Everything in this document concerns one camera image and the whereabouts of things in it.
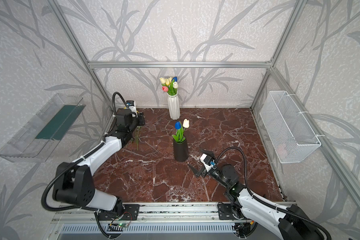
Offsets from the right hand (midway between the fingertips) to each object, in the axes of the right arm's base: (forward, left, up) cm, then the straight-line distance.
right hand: (195, 152), depth 75 cm
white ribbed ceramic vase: (+38, +14, -6) cm, 41 cm away
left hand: (+26, +31, +6) cm, 41 cm away
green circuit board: (-29, +36, -18) cm, 50 cm away
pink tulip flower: (+32, +17, +15) cm, 39 cm away
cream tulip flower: (+10, +5, +10) cm, 15 cm away
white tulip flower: (+39, +12, +12) cm, 42 cm away
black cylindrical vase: (+5, +8, -9) cm, 13 cm away
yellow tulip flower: (+38, +19, +16) cm, 45 cm away
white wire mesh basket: (-2, -40, +16) cm, 43 cm away
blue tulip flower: (+8, +8, +2) cm, 12 cm away
